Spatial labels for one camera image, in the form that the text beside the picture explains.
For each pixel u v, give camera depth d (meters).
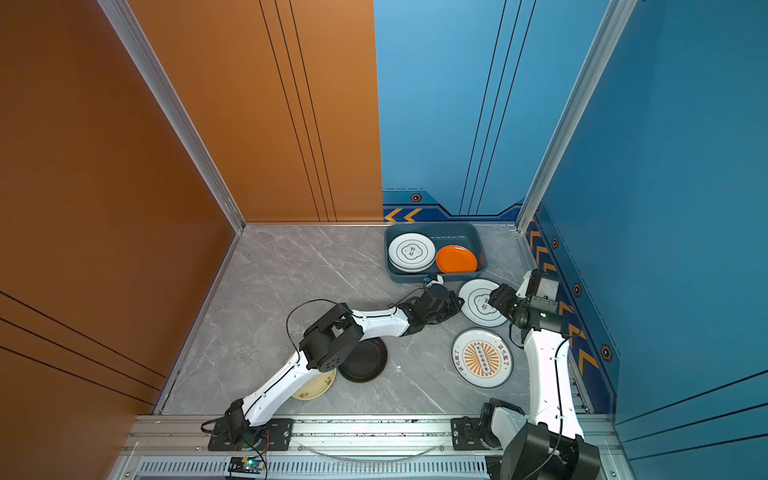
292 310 0.99
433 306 0.79
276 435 0.74
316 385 0.79
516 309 0.67
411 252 1.09
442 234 1.16
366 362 0.84
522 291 0.71
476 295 0.99
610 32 0.72
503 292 0.71
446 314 0.87
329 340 0.64
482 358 0.85
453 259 1.05
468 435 0.72
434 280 0.93
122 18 0.70
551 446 0.38
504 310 0.71
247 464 0.71
